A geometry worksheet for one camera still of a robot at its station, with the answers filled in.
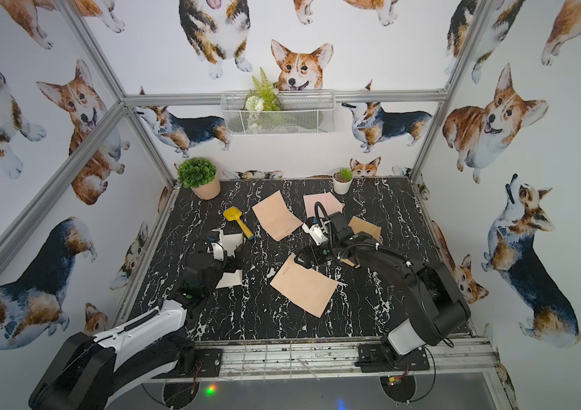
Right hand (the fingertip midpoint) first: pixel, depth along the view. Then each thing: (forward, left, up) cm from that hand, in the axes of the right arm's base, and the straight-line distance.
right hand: (303, 253), depth 85 cm
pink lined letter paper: (+20, +12, -7) cm, 25 cm away
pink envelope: (+32, -11, -12) cm, 36 cm away
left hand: (+4, +23, +4) cm, 24 cm away
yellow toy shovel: (+23, +30, -8) cm, 38 cm away
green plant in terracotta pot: (+33, +42, +6) cm, 54 cm away
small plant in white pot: (+37, -16, -2) cm, 40 cm away
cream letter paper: (-8, -1, -10) cm, 13 cm away
